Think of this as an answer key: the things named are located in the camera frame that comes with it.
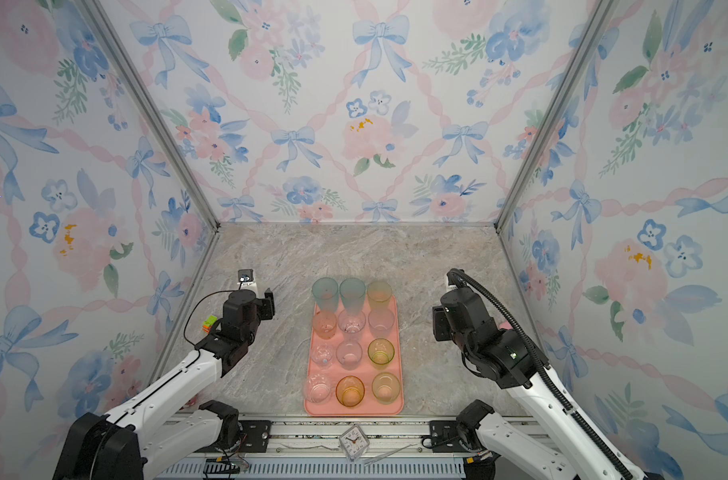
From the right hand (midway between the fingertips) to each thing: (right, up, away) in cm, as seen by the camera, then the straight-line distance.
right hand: (445, 307), depth 71 cm
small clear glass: (-32, -16, +15) cm, 39 cm away
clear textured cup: (-24, -16, +16) cm, 33 cm away
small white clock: (-22, -33, +1) cm, 39 cm away
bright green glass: (-15, -16, +16) cm, 27 cm away
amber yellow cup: (-23, -24, +9) cm, 35 cm away
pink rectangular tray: (-19, -21, +14) cm, 31 cm away
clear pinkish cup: (-14, -8, +22) cm, 27 cm away
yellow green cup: (-15, 0, +23) cm, 28 cm away
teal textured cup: (-32, +1, +24) cm, 40 cm away
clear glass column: (-23, -9, +21) cm, 33 cm away
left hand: (-49, +3, +13) cm, 51 cm away
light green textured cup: (-13, -24, +11) cm, 29 cm away
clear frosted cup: (-32, -24, +10) cm, 41 cm away
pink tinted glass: (-32, -9, +22) cm, 40 cm away
